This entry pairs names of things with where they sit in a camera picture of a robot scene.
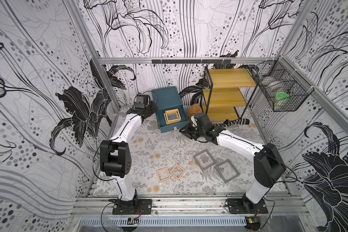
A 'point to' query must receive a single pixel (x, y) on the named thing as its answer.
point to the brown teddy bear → (194, 108)
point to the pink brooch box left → (163, 174)
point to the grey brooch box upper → (204, 159)
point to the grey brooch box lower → (226, 170)
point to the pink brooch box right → (177, 171)
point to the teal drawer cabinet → (167, 98)
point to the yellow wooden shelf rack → (226, 93)
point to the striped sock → (229, 123)
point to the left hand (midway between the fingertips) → (156, 108)
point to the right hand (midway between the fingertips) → (180, 129)
